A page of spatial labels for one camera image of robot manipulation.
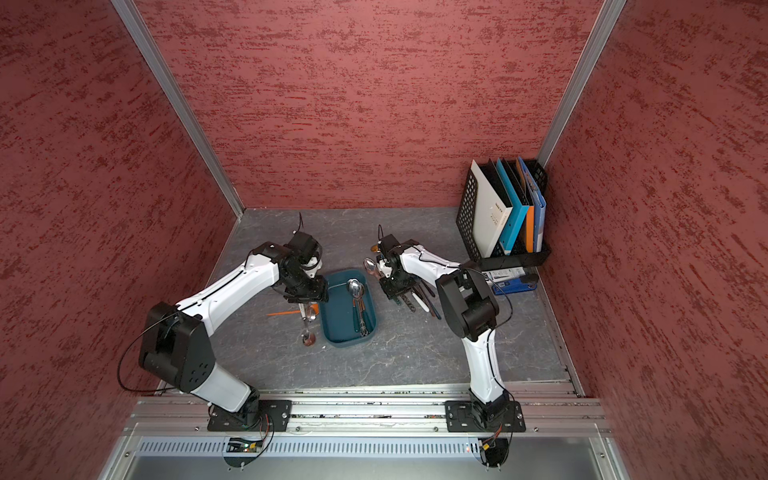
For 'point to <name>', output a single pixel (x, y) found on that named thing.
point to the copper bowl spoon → (309, 338)
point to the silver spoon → (371, 267)
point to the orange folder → (529, 212)
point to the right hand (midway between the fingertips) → (394, 297)
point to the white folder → (490, 211)
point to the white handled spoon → (422, 304)
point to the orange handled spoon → (312, 313)
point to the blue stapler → (528, 282)
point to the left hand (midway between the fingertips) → (316, 305)
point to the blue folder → (539, 209)
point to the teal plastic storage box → (349, 318)
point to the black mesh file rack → (470, 223)
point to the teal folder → (518, 213)
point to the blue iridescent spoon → (438, 316)
